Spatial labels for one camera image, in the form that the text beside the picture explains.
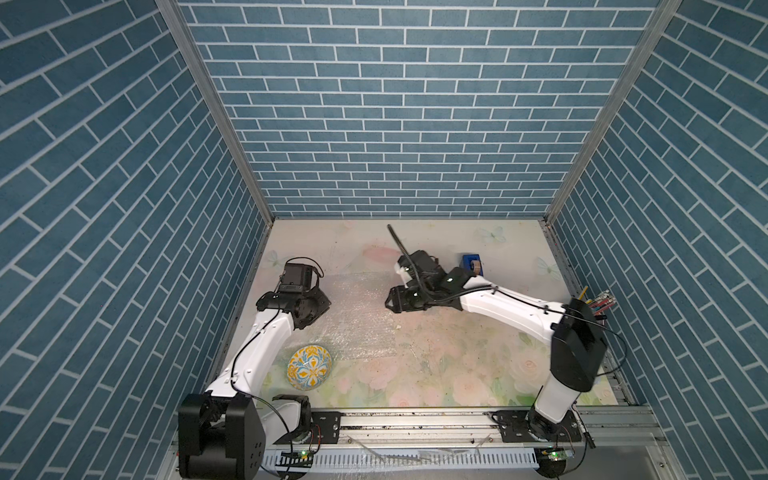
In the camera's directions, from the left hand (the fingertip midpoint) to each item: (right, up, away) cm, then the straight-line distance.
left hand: (333, 302), depth 84 cm
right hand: (+18, +1, -3) cm, 18 cm away
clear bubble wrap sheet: (+6, -8, +7) cm, 13 cm away
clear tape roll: (+44, +9, +14) cm, 47 cm away
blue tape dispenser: (+42, +12, +17) cm, 47 cm away
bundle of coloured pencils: (+74, +1, -6) cm, 74 cm away
